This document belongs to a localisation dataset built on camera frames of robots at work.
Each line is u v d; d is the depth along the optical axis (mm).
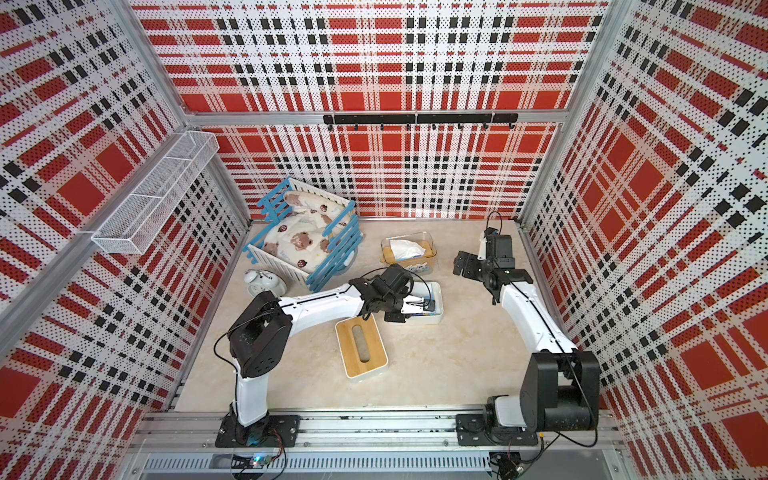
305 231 1049
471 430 729
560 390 411
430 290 949
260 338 492
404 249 1037
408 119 884
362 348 862
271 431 732
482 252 768
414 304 766
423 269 1008
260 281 893
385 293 701
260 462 690
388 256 1023
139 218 716
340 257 1051
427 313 790
